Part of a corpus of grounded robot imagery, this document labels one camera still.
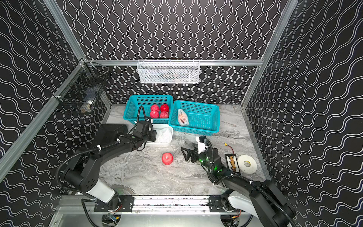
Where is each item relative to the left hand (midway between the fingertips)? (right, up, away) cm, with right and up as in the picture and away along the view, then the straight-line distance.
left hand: (153, 130), depth 92 cm
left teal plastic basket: (-21, +21, +23) cm, 37 cm away
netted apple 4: (-2, +11, +15) cm, 18 cm away
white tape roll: (+60, -21, -4) cm, 64 cm away
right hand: (+22, -8, -11) cm, 26 cm away
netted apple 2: (-3, +15, +18) cm, 23 cm away
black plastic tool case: (-32, -2, +3) cm, 32 cm away
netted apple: (+19, +8, +11) cm, 24 cm away
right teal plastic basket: (+28, +8, +21) cm, 36 cm away
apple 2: (+5, +11, +14) cm, 19 cm away
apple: (+5, +16, +18) cm, 25 cm away
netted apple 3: (+10, -17, -7) cm, 21 cm away
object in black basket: (-38, +14, -8) cm, 41 cm away
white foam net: (+7, -4, +1) cm, 8 cm away
